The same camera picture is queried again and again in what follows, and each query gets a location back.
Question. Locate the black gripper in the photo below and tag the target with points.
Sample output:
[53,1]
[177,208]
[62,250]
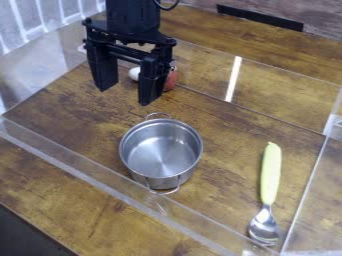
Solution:
[129,34]

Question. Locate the red and white toy mushroom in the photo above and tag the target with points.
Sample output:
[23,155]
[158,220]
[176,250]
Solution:
[172,78]

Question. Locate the black strip on table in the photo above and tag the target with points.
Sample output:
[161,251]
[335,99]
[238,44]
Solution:
[262,18]

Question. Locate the clear acrylic triangle bracket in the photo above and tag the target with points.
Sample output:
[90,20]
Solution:
[82,49]

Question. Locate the silver pot with handles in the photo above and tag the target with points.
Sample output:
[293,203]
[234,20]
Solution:
[161,150]

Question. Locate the clear acrylic enclosure wall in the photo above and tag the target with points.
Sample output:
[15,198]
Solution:
[221,238]

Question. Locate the spoon with yellow-green handle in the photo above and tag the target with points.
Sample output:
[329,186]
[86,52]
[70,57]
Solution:
[262,227]

